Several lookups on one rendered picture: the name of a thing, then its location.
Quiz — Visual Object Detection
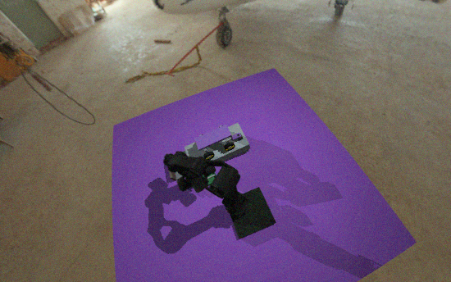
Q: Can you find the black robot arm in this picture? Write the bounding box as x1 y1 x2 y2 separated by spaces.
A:
164 151 249 218

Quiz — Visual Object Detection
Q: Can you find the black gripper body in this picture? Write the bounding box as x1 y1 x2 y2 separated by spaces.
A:
176 166 216 192

